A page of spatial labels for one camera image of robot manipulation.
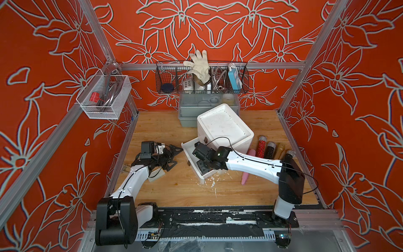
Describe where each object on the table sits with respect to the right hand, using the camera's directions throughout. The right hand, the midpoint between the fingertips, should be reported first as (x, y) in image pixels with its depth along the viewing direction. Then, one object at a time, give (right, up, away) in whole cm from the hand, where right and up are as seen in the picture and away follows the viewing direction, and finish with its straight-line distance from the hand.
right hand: (199, 165), depth 80 cm
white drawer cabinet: (+11, +20, 0) cm, 23 cm away
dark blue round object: (-21, +45, +19) cm, 54 cm away
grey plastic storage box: (-5, +34, +18) cm, 39 cm away
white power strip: (-7, +46, +14) cm, 49 cm away
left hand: (-10, +5, +3) cm, 12 cm away
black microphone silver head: (+45, +8, +15) cm, 48 cm away
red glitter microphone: (+40, +9, +18) cm, 45 cm away
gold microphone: (+50, +7, +15) cm, 53 cm away
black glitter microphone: (+55, +3, +12) cm, 56 cm away
